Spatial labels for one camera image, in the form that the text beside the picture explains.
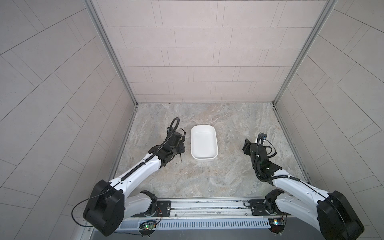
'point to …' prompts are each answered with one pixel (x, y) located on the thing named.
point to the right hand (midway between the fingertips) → (248, 140)
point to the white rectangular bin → (204, 144)
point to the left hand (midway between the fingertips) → (185, 142)
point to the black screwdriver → (181, 160)
